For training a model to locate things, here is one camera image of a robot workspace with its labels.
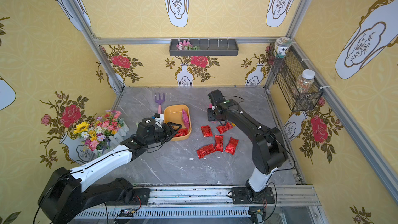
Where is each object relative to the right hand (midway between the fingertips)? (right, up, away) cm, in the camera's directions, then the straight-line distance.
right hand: (218, 114), depth 91 cm
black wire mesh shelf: (+44, +27, +8) cm, 52 cm away
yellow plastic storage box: (-29, -1, +14) cm, 32 cm away
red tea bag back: (-7, -11, +4) cm, 13 cm away
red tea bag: (0, -16, -1) cm, 16 cm away
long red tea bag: (-8, -20, -4) cm, 22 cm away
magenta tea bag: (-19, -5, +5) cm, 21 cm away
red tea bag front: (-22, -11, +2) cm, 24 cm away
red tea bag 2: (+7, -18, -3) cm, 19 cm away
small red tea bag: (+2, -9, +4) cm, 11 cm away
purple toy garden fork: (-41, +7, +23) cm, 47 cm away
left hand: (-23, -6, -9) cm, 25 cm away
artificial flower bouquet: (-63, -9, -13) cm, 65 cm away
